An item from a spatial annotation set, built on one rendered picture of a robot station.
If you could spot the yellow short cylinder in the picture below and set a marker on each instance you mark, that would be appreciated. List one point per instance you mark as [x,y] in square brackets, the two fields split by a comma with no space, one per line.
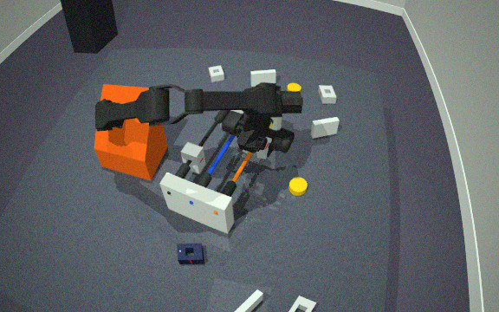
[298,186]
[294,87]

